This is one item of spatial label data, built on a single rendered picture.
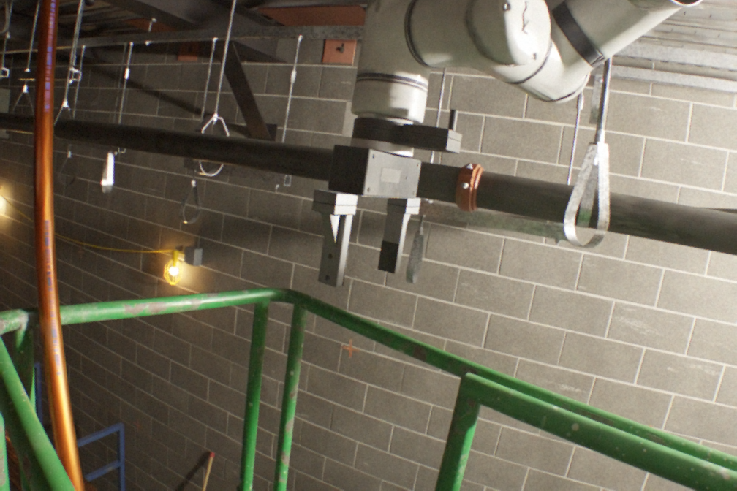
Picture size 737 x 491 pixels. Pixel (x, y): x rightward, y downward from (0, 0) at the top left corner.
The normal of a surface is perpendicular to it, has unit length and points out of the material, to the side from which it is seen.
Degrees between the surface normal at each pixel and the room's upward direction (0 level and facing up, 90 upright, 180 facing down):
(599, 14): 111
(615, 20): 124
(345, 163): 90
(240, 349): 90
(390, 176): 90
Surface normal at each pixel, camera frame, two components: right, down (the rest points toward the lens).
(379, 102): -0.29, 0.04
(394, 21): -0.73, -0.03
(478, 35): -0.65, 0.59
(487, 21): -0.72, 0.31
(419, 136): -0.51, 0.00
